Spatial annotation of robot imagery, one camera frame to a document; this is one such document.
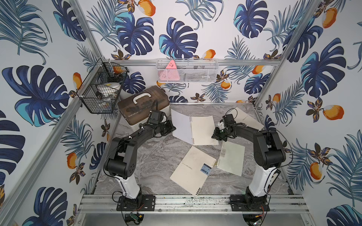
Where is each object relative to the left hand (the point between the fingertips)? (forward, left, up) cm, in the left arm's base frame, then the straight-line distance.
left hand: (176, 125), depth 91 cm
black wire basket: (+23, +49, +22) cm, 59 cm away
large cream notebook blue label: (-25, -12, -13) cm, 30 cm away
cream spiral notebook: (+8, -15, -15) cm, 23 cm away
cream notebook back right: (+21, -53, -12) cm, 59 cm away
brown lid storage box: (+10, +28, +4) cm, 30 cm away
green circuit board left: (-49, +17, -16) cm, 54 cm away
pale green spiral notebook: (-14, -37, -14) cm, 42 cm away
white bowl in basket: (+6, +39, +22) cm, 45 cm away
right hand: (+1, -25, -11) cm, 28 cm away
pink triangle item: (+25, +6, +22) cm, 34 cm away
